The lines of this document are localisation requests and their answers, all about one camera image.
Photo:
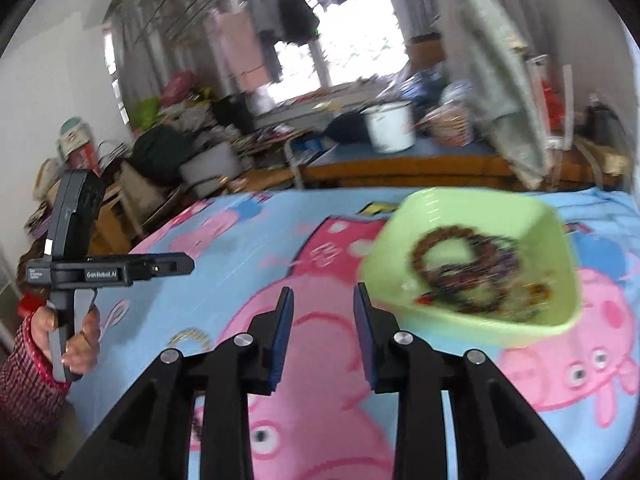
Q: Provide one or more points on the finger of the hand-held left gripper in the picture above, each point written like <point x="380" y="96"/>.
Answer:
<point x="172" y="264"/>

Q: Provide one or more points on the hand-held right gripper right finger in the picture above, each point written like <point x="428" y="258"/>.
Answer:
<point x="365" y="340"/>

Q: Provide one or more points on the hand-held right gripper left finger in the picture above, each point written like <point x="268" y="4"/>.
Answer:
<point x="282" y="340"/>

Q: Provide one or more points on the light green plastic basin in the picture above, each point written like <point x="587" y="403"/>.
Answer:
<point x="465" y="325"/>

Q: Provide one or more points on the person's left forearm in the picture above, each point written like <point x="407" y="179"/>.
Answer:
<point x="30" y="385"/>

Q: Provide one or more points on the person's left hand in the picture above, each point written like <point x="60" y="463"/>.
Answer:
<point x="85" y="340"/>

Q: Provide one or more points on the cartoon pig printed blanket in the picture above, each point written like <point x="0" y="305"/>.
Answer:
<point x="320" y="260"/>

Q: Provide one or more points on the grey pot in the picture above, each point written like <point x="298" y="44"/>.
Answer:
<point x="210" y="170"/>

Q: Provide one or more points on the black backpack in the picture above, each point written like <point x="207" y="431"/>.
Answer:
<point x="160" y="152"/>

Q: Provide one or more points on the green bag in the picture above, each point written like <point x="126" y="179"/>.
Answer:
<point x="144" y="112"/>

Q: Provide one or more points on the red bag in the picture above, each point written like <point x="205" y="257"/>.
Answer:
<point x="177" y="87"/>

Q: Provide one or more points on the wooden desk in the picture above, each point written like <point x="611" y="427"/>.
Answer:
<point x="400" y="165"/>

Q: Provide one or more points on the black bag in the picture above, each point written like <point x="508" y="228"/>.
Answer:
<point x="347" y="127"/>

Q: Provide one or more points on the white enamel pot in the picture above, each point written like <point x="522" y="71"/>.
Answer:
<point x="390" y="127"/>

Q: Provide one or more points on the pink hanging garment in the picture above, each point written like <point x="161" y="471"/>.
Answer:
<point x="237" y="50"/>

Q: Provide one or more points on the woven basket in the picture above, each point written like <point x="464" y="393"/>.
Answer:
<point x="450" y="130"/>

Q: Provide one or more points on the dark hanging clothes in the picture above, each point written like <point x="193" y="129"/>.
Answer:
<point x="292" y="10"/>

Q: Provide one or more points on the green dotted cloth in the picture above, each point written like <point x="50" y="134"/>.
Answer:
<point x="495" y="85"/>

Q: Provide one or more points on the cardboard box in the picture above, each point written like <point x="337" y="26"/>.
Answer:
<point x="425" y="52"/>

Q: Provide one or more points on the red jar appliance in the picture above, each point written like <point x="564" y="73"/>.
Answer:
<point x="550" y="105"/>

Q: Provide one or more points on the black charger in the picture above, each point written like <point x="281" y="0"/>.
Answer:
<point x="602" y="121"/>

